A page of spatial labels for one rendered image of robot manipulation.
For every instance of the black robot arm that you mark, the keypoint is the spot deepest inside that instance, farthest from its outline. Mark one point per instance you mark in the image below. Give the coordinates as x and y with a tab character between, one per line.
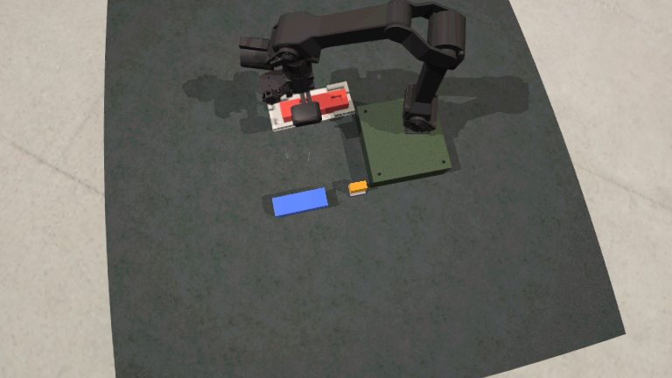
298	37

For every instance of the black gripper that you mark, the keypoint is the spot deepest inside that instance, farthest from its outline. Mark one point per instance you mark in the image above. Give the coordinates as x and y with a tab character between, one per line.
304	113

